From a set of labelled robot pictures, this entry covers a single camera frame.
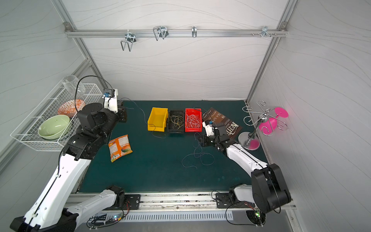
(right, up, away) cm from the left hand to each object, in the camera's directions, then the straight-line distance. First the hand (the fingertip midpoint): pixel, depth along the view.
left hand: (121, 101), depth 63 cm
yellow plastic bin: (+7, -10, +44) cm, 46 cm away
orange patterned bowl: (-30, -3, +7) cm, 31 cm away
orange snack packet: (-14, -27, +28) cm, 41 cm away
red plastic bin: (+37, -5, +43) cm, 57 cm away
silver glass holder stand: (+70, -23, +31) cm, 80 cm away
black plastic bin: (+17, -16, +41) cm, 47 cm away
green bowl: (-29, -11, 0) cm, 32 cm away
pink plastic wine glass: (+69, -12, +8) cm, 71 cm away
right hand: (+36, -20, +24) cm, 47 cm away
